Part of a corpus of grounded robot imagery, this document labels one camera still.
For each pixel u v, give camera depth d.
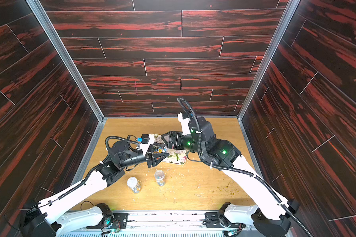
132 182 0.76
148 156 0.58
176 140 0.51
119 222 0.72
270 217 0.38
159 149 0.63
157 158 0.59
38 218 0.39
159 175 0.88
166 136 0.55
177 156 0.96
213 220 0.73
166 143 0.55
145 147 0.56
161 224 0.73
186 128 0.53
